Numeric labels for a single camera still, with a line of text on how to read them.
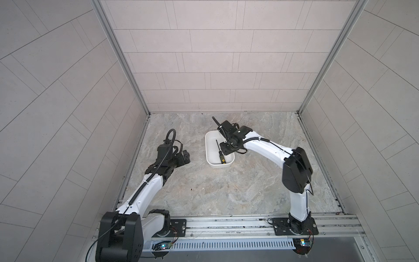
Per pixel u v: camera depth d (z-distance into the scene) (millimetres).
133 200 444
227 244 1051
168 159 645
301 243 685
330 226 726
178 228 707
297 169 483
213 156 937
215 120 734
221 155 941
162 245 652
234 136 626
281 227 707
